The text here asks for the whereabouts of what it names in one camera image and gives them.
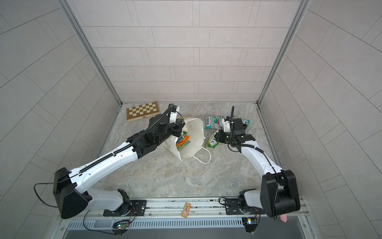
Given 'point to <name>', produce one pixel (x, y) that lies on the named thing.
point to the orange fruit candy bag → (183, 140)
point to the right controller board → (250, 223)
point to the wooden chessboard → (141, 111)
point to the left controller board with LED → (120, 227)
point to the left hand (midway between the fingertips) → (186, 119)
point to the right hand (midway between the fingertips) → (214, 135)
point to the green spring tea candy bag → (212, 141)
